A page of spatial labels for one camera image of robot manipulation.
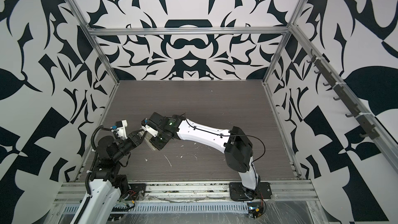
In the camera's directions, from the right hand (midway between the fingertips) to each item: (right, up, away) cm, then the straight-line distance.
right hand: (155, 142), depth 76 cm
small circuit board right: (+47, -29, -4) cm, 55 cm away
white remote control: (-4, +2, 0) cm, 4 cm away
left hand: (-4, +7, +1) cm, 8 cm away
